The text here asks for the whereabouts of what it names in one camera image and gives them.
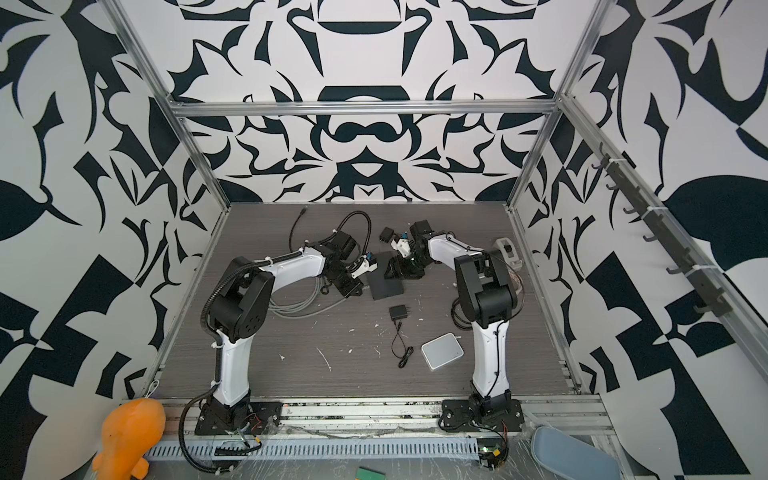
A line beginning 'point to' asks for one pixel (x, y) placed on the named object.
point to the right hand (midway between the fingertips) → (393, 274)
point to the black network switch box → (380, 286)
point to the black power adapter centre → (398, 348)
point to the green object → (366, 474)
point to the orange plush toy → (130, 432)
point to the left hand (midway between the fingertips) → (362, 285)
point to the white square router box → (442, 350)
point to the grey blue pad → (569, 459)
